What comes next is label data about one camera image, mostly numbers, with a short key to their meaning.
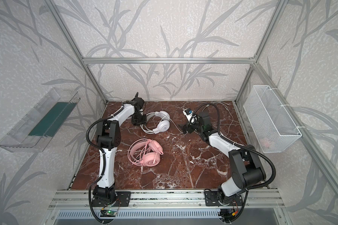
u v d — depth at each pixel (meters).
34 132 0.63
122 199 0.74
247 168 0.45
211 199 0.73
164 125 0.96
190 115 0.77
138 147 0.92
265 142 0.72
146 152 0.84
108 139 0.62
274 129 0.60
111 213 0.71
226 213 0.80
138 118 0.91
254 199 0.75
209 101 1.21
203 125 0.69
